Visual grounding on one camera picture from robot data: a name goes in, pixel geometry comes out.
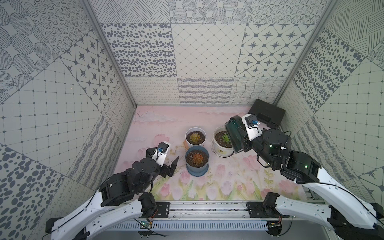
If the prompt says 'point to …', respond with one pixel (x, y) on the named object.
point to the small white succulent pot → (195, 137)
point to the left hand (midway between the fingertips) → (168, 150)
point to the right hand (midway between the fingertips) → (241, 127)
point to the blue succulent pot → (197, 158)
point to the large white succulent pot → (221, 145)
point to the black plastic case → (269, 114)
